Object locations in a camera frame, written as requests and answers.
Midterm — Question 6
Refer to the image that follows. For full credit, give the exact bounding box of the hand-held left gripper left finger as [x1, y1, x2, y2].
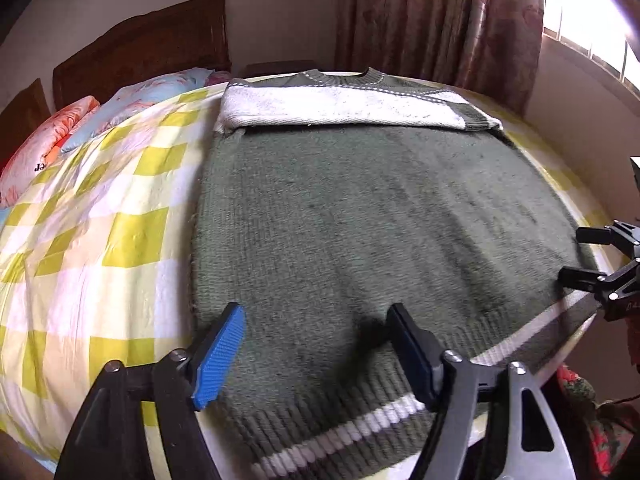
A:
[52, 302, 247, 480]

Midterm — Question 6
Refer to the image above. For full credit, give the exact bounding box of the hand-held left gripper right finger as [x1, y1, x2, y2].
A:
[386, 302, 576, 480]

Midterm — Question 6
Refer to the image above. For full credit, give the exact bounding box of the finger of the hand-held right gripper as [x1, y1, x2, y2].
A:
[576, 220, 640, 253]
[557, 259, 640, 307]

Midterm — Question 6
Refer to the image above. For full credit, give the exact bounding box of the green knit sweater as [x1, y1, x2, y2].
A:
[187, 66, 603, 480]

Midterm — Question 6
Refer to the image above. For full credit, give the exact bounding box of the person's floral clothing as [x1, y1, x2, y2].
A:
[542, 362, 640, 480]

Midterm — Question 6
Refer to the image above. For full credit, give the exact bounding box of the bed with checked sheet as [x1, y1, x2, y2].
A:
[0, 72, 616, 480]

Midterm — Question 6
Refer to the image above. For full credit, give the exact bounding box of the window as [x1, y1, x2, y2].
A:
[542, 0, 640, 91]

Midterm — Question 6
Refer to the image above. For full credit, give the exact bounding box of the floral curtain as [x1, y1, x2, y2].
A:
[334, 0, 546, 116]

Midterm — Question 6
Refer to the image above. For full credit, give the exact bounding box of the blue floral pillow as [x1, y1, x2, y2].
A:
[60, 67, 216, 153]

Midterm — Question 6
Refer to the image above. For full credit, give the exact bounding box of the small wooden headboard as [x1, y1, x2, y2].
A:
[0, 78, 52, 161]

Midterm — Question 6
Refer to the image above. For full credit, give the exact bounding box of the large wooden headboard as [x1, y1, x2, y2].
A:
[52, 0, 233, 111]

